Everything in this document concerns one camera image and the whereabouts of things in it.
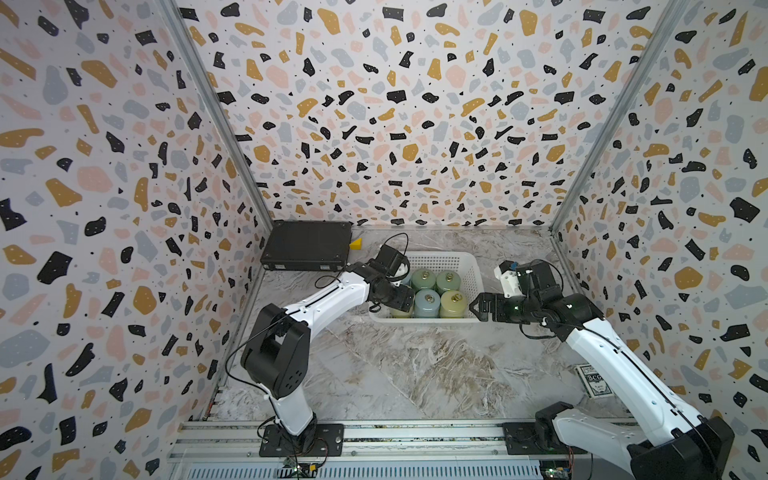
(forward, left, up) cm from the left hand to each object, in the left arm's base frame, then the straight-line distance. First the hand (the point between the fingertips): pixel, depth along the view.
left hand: (404, 297), depth 88 cm
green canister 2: (+7, -14, -2) cm, 16 cm away
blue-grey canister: (-1, -7, -3) cm, 8 cm away
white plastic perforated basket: (+14, -22, -3) cm, 26 cm away
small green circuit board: (-40, +25, -11) cm, 49 cm away
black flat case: (+29, +36, -9) cm, 47 cm away
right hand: (-8, -20, +8) cm, 23 cm away
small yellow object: (+29, +17, -9) cm, 35 cm away
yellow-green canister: (+1, +3, -11) cm, 11 cm away
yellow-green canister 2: (-1, -15, -3) cm, 15 cm away
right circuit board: (-41, -35, -12) cm, 56 cm away
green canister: (+8, -6, -2) cm, 10 cm away
